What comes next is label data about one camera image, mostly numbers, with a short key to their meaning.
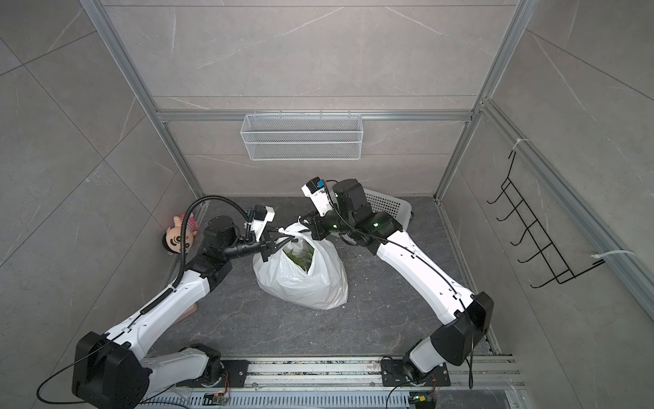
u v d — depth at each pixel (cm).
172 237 95
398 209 107
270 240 65
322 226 60
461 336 39
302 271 71
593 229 51
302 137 100
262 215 61
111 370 39
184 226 54
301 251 85
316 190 59
